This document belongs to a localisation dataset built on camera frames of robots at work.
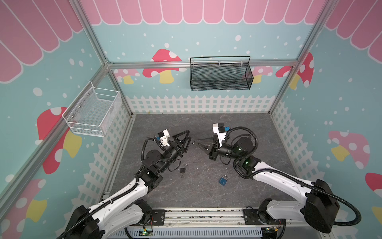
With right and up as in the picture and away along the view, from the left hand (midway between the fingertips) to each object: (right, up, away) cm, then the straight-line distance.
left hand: (192, 137), depth 66 cm
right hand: (+1, -2, -5) cm, 6 cm away
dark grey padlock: (-6, -21, +24) cm, 33 cm away
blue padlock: (+18, -26, +20) cm, 37 cm away
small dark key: (0, -2, -4) cm, 4 cm away
